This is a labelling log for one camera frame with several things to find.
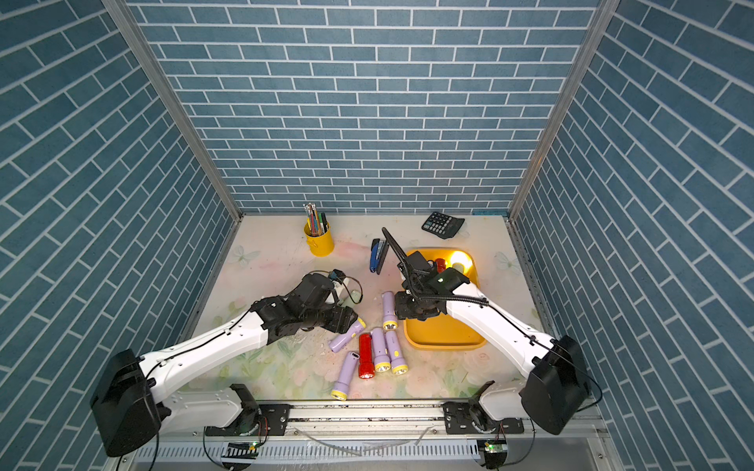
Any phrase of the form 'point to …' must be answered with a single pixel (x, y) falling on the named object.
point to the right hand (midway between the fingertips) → (405, 310)
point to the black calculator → (443, 225)
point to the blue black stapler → (378, 251)
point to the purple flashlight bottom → (341, 389)
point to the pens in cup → (316, 222)
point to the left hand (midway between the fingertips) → (355, 316)
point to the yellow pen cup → (321, 245)
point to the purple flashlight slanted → (356, 327)
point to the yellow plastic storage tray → (443, 331)
